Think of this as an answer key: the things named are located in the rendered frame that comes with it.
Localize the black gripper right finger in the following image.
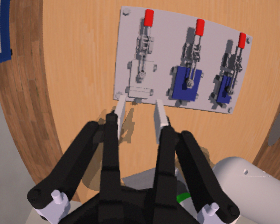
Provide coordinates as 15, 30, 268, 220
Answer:
151, 99, 240, 224

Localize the grey toggle clamp with red handle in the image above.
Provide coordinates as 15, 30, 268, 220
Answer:
222, 32, 246, 96

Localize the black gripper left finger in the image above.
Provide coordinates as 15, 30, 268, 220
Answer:
27, 95, 126, 224

